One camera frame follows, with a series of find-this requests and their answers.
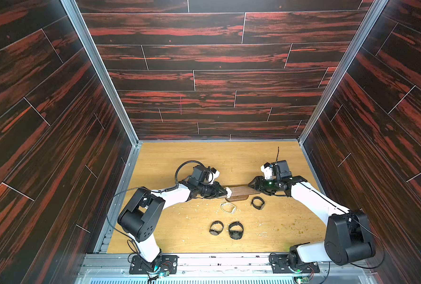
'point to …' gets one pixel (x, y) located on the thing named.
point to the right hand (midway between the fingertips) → (255, 185)
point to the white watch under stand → (225, 203)
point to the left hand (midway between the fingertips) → (227, 193)
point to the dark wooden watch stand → (241, 193)
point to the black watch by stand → (258, 203)
